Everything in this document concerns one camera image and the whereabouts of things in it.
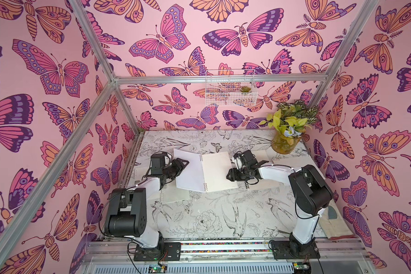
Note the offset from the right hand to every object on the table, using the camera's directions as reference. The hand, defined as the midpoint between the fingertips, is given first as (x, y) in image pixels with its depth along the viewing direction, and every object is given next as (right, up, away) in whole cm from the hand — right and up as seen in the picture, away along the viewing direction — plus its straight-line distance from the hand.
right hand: (231, 175), depth 96 cm
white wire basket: (+1, +49, -1) cm, 49 cm away
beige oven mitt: (+47, -21, -15) cm, 54 cm away
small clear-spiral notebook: (-34, -9, -5) cm, 35 cm away
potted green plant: (+30, +29, -6) cm, 42 cm away
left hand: (-24, +7, -4) cm, 25 cm away
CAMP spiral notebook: (-15, 0, +4) cm, 15 cm away
